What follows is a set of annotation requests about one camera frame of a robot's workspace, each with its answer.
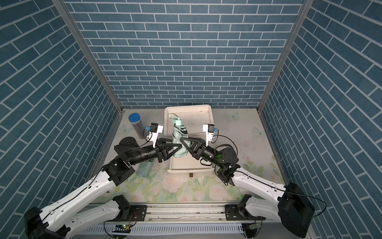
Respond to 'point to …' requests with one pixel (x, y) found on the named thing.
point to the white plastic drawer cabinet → (194, 117)
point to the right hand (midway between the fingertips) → (183, 143)
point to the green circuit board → (122, 228)
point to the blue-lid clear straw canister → (137, 125)
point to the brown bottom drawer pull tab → (191, 175)
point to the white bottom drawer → (188, 164)
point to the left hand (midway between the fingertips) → (183, 148)
